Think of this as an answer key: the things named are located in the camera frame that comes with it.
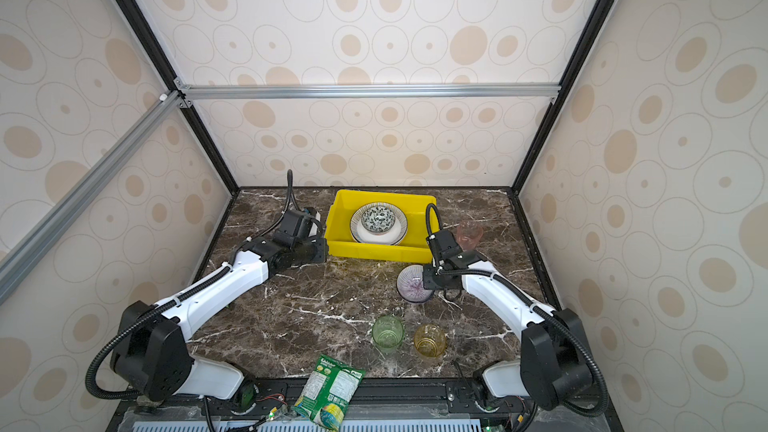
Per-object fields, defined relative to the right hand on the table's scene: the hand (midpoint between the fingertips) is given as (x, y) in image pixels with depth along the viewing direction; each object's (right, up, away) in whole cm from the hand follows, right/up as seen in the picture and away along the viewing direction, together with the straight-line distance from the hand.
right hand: (433, 278), depth 87 cm
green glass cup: (-13, -15, -4) cm, 20 cm away
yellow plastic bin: (-5, +8, +12) cm, 15 cm away
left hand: (-29, +11, -3) cm, 31 cm away
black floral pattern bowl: (-17, +17, +18) cm, 30 cm away
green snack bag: (-28, -25, -14) cm, 40 cm away
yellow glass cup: (-2, -16, -5) cm, 17 cm away
